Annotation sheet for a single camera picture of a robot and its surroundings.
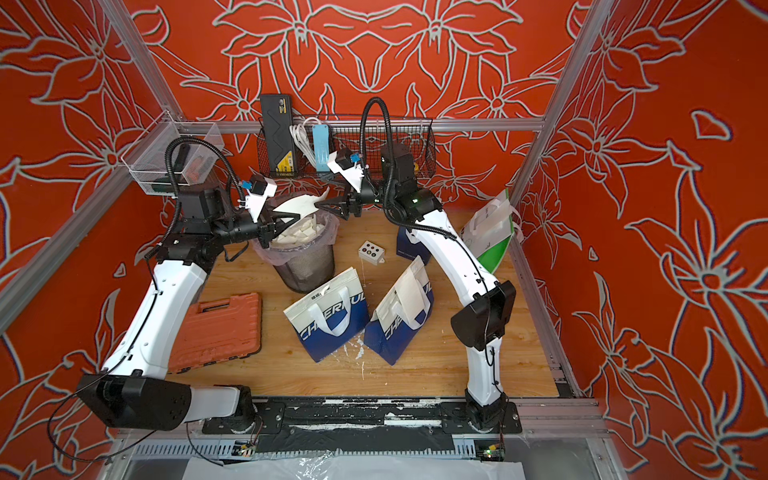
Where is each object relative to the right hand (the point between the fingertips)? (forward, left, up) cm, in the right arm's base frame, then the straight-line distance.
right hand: (316, 189), depth 64 cm
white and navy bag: (-16, -1, -29) cm, 33 cm away
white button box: (+14, -10, -40) cm, 44 cm away
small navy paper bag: (+14, -24, -39) cm, 48 cm away
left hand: (-2, +6, -6) cm, 8 cm away
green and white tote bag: (+9, -46, -23) cm, 52 cm away
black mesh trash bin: (-2, +8, -32) cm, 33 cm away
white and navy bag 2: (-21, -16, -26) cm, 37 cm away
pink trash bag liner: (-3, +13, -20) cm, 24 cm away
